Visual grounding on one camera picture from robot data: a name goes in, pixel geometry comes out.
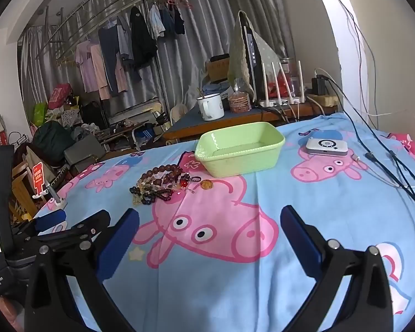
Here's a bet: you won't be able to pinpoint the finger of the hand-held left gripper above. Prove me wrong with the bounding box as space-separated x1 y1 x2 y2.
12 209 111 248
33 209 68 234

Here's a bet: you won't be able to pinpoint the blue topped wooden table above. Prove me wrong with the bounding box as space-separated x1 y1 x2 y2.
162 102 338 143

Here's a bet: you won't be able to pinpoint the person's left hand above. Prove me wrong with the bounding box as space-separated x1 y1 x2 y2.
0 297 25 332

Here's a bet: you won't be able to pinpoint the dark round bead bracelet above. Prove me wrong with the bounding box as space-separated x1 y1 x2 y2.
129 187 160 205

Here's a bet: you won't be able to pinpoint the white phone stand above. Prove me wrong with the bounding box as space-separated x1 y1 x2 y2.
46 181 68 210

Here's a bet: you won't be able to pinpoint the white enamel mug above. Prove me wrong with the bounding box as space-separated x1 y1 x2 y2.
196 93 225 122

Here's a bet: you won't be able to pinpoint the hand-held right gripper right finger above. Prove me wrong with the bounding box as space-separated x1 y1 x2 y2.
280 205 395 332

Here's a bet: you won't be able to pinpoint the white cable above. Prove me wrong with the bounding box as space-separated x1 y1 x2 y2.
351 112 415 190

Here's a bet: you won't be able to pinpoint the beige power strip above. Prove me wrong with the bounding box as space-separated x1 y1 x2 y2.
306 93 338 107

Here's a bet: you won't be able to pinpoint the grey curtain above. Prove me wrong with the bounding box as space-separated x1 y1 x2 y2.
18 0 298 135

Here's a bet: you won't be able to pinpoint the red sign stand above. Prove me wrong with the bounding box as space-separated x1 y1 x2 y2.
32 162 55 200

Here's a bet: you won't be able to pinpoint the clear plastic bag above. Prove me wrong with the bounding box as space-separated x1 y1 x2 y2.
230 78 251 97

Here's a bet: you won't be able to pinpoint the green plastic basket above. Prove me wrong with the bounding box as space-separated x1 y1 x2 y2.
194 122 286 178

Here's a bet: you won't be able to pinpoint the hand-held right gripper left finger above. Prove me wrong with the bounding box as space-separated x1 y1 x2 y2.
24 208 140 332

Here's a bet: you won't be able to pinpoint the dark green bag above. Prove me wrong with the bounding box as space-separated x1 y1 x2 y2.
33 121 76 167

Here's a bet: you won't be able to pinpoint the black power adapter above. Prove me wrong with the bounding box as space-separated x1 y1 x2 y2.
311 76 330 96

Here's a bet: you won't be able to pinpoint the white router with antennas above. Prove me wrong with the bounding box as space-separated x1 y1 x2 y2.
258 60 307 108

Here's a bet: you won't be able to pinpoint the beige knitted cloth cover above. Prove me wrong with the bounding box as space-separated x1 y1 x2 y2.
227 10 281 95

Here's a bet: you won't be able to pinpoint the metal clothes rack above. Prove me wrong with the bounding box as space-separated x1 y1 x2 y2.
35 0 229 67

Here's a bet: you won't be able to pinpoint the small white electronic device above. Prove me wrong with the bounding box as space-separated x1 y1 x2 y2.
305 138 349 156

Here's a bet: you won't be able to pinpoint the yellow crystal bead bracelet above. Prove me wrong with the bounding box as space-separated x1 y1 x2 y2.
131 176 167 206

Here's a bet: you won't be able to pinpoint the grey box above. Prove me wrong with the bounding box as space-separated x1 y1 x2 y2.
63 134 106 173

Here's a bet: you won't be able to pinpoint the pink hanging shirt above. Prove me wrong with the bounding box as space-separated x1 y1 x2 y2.
75 40 128 100

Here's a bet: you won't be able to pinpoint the cartoon pig printed blanket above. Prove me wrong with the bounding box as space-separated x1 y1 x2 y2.
33 112 415 332

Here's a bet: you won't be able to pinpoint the dark red bead bracelet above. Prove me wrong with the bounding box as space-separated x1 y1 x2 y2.
157 179 202 202

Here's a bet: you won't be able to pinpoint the red bag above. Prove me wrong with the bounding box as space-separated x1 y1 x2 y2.
48 83 74 110

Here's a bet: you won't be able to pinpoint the brown wooden bead bracelet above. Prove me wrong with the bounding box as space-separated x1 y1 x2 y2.
141 166 194 185

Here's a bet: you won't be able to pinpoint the white plastic chair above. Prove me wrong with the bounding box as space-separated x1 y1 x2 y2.
169 104 189 125

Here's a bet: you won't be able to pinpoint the wooden chair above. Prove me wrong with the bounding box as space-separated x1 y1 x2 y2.
9 161 38 222

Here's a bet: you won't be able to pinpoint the black monitor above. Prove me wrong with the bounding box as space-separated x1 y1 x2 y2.
242 28 264 102

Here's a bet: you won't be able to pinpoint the blue plastic container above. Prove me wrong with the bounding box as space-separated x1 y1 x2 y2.
202 82 233 95

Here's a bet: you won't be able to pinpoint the hanging blue shirts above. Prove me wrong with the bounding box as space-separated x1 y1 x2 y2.
149 3 186 40

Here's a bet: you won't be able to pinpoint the black cable bundle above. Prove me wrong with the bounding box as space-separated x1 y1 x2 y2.
306 0 415 208

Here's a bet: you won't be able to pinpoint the black hanging jacket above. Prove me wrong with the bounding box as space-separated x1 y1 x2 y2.
129 5 159 71

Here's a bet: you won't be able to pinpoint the cardboard box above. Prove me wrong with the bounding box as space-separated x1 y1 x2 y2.
206 59 231 81

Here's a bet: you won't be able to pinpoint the hanging blue jeans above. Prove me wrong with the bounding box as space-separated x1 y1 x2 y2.
97 24 122 97

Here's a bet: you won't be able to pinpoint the clear jar with red contents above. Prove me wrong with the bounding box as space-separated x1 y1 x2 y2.
281 58 300 98

